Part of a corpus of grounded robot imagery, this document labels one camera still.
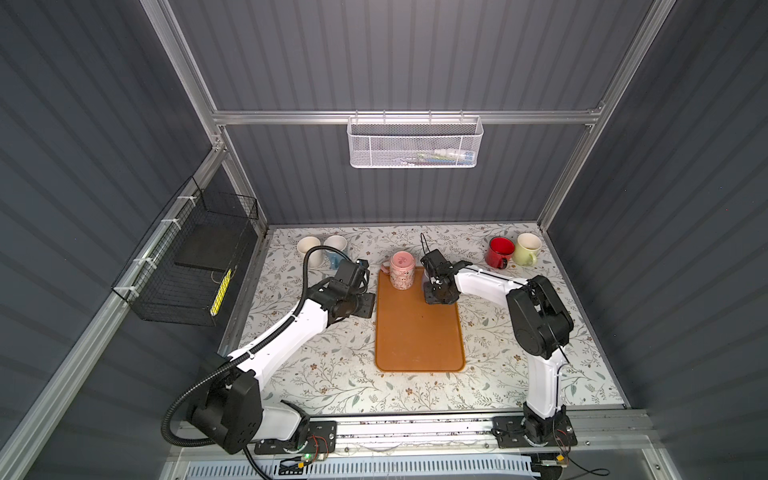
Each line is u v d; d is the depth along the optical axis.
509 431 0.73
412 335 0.92
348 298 0.62
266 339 0.47
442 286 0.73
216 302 0.67
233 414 0.41
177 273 0.72
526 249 1.01
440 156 0.91
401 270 0.94
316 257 1.03
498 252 1.08
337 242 1.05
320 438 0.72
